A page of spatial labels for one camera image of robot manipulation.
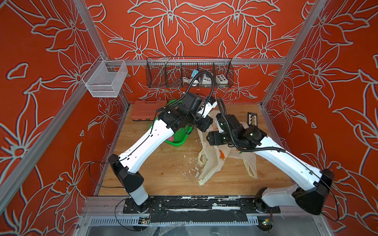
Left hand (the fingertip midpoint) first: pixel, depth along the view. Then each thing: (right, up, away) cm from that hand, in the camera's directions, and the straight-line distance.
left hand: (212, 119), depth 67 cm
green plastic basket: (-16, -12, +32) cm, 38 cm away
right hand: (0, -9, +6) cm, 11 cm away
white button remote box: (+11, +26, +28) cm, 40 cm away
